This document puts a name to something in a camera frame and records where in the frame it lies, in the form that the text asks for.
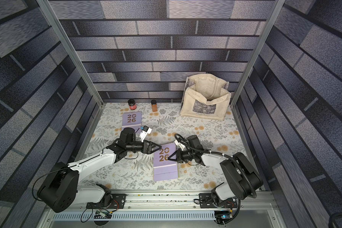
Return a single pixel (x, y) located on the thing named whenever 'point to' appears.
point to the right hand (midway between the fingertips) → (168, 158)
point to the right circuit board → (221, 217)
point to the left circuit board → (100, 214)
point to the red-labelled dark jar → (132, 104)
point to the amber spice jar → (154, 105)
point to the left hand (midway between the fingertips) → (158, 146)
